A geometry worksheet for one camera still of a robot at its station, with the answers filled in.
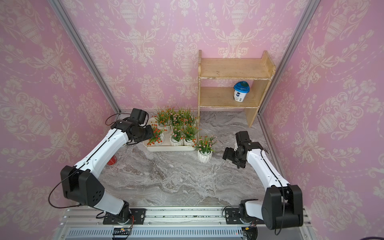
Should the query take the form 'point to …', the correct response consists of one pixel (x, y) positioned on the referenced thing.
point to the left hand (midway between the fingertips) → (152, 135)
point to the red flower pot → (158, 137)
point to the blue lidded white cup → (241, 88)
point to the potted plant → (188, 118)
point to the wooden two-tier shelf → (222, 97)
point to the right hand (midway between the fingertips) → (229, 158)
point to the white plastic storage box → (166, 146)
